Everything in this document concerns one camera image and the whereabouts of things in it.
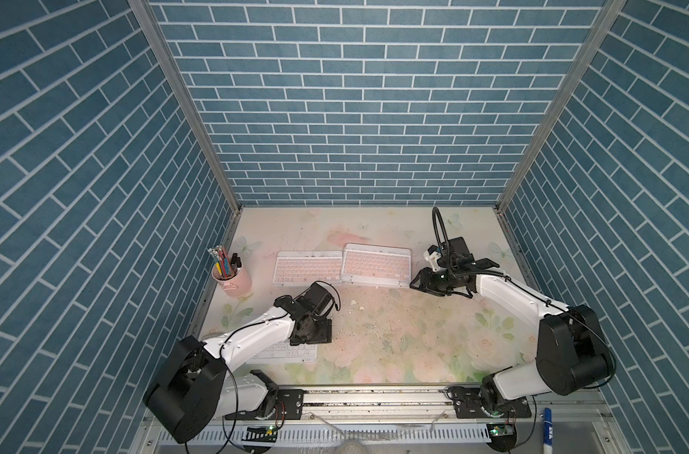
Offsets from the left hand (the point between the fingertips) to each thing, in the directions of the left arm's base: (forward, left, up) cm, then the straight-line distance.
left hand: (326, 339), depth 84 cm
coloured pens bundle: (+19, +32, +11) cm, 38 cm away
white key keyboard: (-3, +13, -2) cm, 13 cm away
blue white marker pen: (-23, -57, +1) cm, 61 cm away
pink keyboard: (+26, +9, -1) cm, 28 cm away
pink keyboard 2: (+25, -16, +2) cm, 30 cm away
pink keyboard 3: (+19, -24, +1) cm, 30 cm away
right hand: (+14, -28, +8) cm, 32 cm away
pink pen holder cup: (+15, +29, +4) cm, 33 cm away
